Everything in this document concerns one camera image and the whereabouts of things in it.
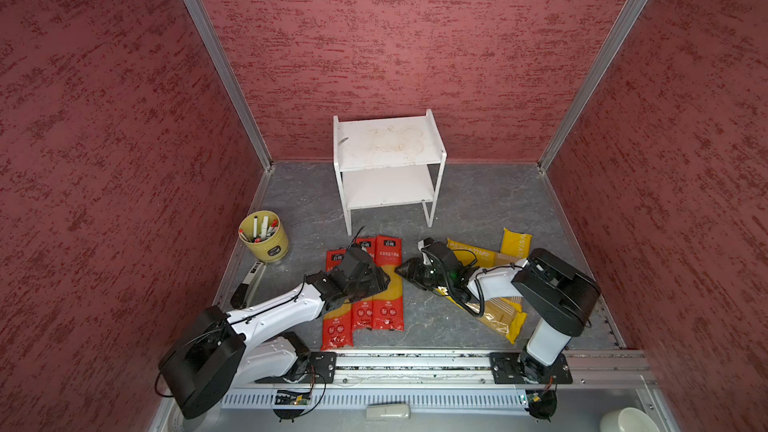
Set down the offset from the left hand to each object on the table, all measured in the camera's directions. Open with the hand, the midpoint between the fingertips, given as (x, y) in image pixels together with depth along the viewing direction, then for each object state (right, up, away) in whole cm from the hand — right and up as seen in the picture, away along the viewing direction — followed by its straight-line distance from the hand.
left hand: (383, 288), depth 84 cm
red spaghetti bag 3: (+2, -5, -3) cm, 6 cm away
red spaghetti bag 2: (-5, -5, -3) cm, 8 cm away
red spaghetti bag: (-12, -8, -6) cm, 16 cm away
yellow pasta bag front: (+34, -6, -3) cm, 35 cm away
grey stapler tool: (-39, -1, -2) cm, 39 cm away
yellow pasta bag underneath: (+43, +11, +12) cm, 46 cm away
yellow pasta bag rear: (+26, +8, +8) cm, 29 cm away
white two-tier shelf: (+2, +36, -7) cm, 37 cm away
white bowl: (+52, -20, -23) cm, 61 cm away
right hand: (+4, +1, +4) cm, 5 cm away
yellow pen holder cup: (-37, +15, +5) cm, 40 cm away
